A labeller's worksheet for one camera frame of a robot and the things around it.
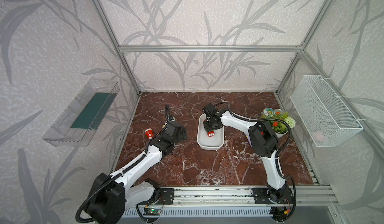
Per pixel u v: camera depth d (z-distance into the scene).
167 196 0.74
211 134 0.94
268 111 0.99
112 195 0.39
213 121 0.73
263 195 0.73
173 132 0.63
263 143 0.55
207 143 0.93
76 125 0.63
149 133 0.94
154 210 0.71
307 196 0.76
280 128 0.84
